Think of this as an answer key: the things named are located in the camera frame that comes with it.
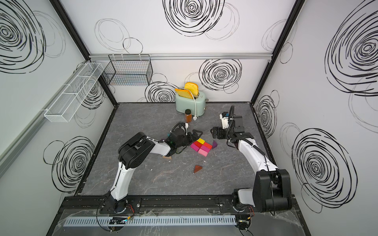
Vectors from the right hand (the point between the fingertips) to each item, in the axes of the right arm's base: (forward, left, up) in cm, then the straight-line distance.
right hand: (218, 130), depth 86 cm
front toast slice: (+29, +22, +3) cm, 37 cm away
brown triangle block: (-18, +13, -13) cm, 26 cm away
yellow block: (-1, +10, -12) cm, 15 cm away
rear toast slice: (+31, +16, +7) cm, 36 cm away
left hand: (+2, +11, -9) cm, 15 cm away
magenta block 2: (-5, +8, -13) cm, 16 cm away
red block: (-2, +12, -14) cm, 19 cm away
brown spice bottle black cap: (+16, +19, -7) cm, 26 cm away
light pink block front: (-8, +9, -14) cm, 18 cm away
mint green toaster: (+28, +24, -7) cm, 38 cm away
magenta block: (-5, +14, -13) cm, 20 cm away
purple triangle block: (-3, +1, -13) cm, 13 cm away
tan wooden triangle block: (-18, +28, 0) cm, 33 cm away
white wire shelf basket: (+2, +79, +21) cm, 82 cm away
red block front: (-4, +4, -13) cm, 15 cm away
